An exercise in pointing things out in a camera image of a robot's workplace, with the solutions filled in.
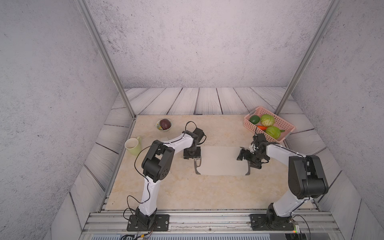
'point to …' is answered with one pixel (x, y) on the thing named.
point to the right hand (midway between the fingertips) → (244, 160)
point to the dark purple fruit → (165, 124)
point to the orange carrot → (262, 127)
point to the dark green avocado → (254, 119)
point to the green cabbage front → (274, 132)
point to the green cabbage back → (267, 120)
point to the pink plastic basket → (281, 123)
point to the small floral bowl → (158, 126)
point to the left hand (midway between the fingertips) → (197, 158)
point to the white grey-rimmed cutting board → (217, 160)
